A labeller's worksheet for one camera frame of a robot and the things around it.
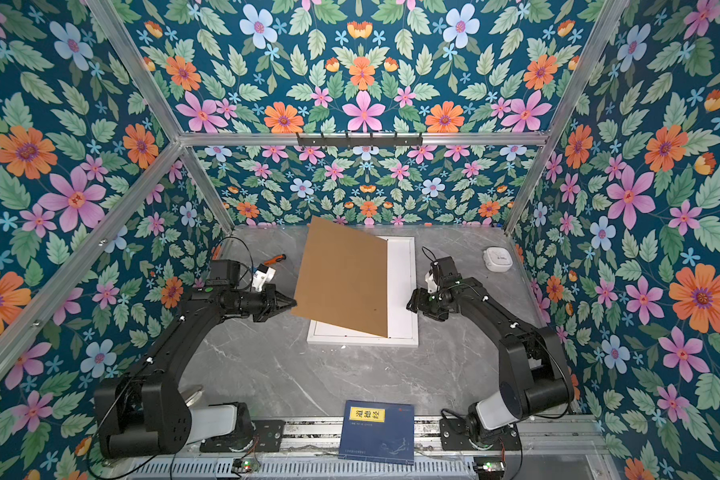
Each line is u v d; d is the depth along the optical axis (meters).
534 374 0.44
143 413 0.41
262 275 0.78
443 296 0.65
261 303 0.72
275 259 1.08
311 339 0.89
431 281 0.84
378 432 0.74
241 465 0.70
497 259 1.06
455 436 0.74
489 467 0.70
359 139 0.91
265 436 0.73
